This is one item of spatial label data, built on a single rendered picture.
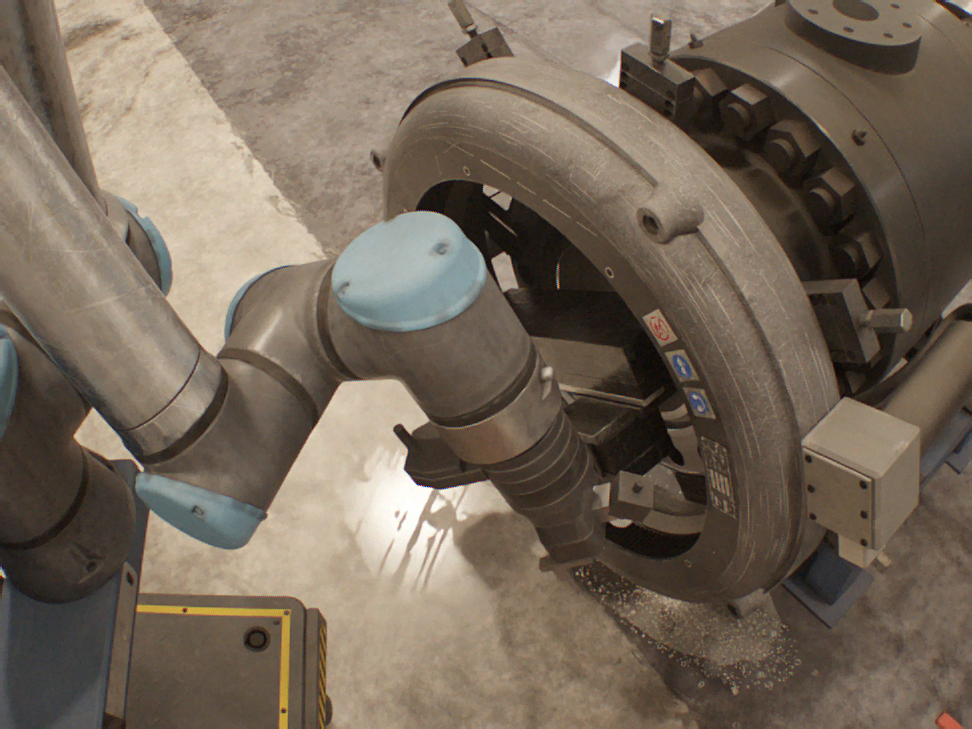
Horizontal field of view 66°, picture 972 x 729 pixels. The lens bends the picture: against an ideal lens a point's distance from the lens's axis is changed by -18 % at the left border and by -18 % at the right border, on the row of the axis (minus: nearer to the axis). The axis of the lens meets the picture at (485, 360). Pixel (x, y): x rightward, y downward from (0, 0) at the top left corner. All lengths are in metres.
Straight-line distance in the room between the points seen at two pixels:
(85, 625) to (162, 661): 0.43
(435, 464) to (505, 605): 0.94
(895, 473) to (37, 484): 0.79
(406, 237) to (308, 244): 1.67
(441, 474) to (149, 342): 0.26
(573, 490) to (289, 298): 0.25
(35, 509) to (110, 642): 0.16
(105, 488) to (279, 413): 0.36
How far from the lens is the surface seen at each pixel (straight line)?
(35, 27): 0.67
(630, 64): 0.88
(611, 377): 0.91
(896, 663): 1.65
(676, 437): 1.19
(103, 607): 0.92
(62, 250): 0.50
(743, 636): 1.59
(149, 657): 1.35
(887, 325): 0.81
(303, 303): 0.63
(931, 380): 0.91
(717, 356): 0.80
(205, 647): 1.32
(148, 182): 2.71
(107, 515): 0.91
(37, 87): 0.69
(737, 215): 0.81
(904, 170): 1.15
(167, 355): 0.54
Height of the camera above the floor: 1.46
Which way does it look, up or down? 50 degrees down
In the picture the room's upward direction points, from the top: 7 degrees counter-clockwise
